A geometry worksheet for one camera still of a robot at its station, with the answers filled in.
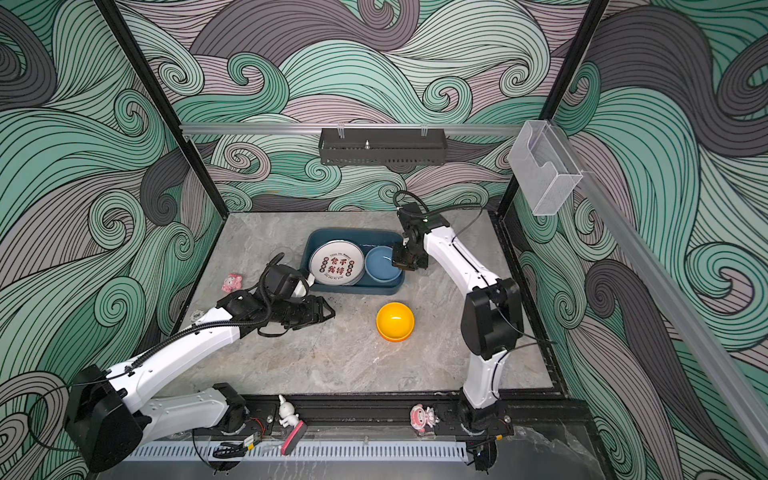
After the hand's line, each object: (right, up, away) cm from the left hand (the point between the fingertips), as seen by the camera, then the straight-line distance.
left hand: (330, 314), depth 77 cm
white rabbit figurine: (-10, -23, -5) cm, 26 cm away
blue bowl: (+13, +12, +13) cm, 22 cm away
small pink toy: (-35, +5, +18) cm, 40 cm away
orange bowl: (+18, -10, +7) cm, 21 cm away
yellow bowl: (+18, -5, +11) cm, 21 cm away
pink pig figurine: (+24, -24, -6) cm, 34 cm away
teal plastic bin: (+9, +20, +31) cm, 38 cm away
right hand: (+19, +12, +11) cm, 25 cm away
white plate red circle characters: (-1, +11, +24) cm, 26 cm away
